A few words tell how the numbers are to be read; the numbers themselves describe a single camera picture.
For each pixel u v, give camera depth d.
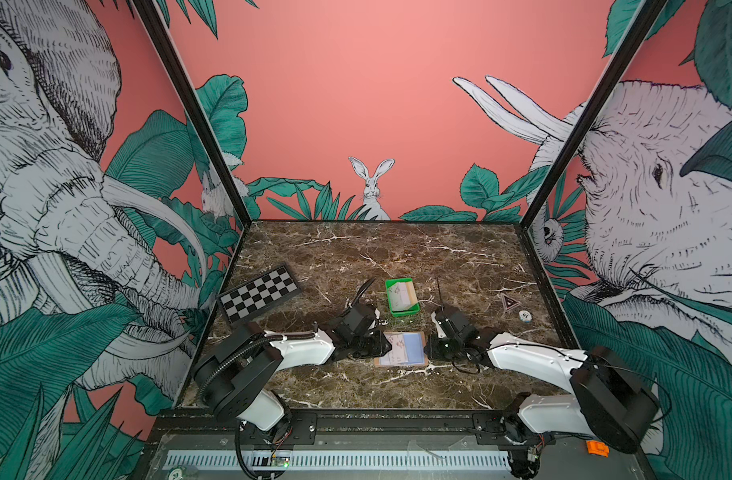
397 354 0.86
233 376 0.43
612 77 0.80
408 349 0.86
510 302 0.98
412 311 0.94
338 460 0.70
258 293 0.95
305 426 0.73
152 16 0.70
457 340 0.67
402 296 0.95
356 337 0.70
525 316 0.95
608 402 0.43
